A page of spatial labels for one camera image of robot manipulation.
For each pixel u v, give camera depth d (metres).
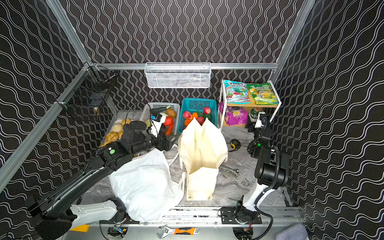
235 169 0.90
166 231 0.70
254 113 0.84
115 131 1.06
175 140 0.64
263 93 0.80
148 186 0.75
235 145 0.98
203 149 0.86
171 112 1.10
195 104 1.17
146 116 1.07
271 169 0.51
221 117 0.97
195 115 1.11
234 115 0.89
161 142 0.58
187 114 1.06
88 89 0.95
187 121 1.09
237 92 0.80
